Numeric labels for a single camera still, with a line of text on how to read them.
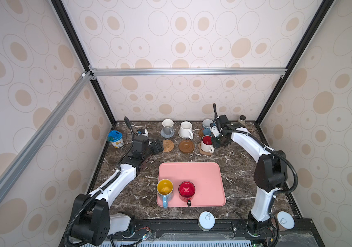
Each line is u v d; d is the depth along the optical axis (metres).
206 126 1.02
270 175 0.51
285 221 0.71
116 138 0.97
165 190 0.84
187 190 0.85
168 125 1.07
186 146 1.06
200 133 1.12
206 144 0.99
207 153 1.02
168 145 1.06
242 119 1.10
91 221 0.40
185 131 1.06
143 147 0.66
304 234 0.73
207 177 0.92
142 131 0.75
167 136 1.12
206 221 0.71
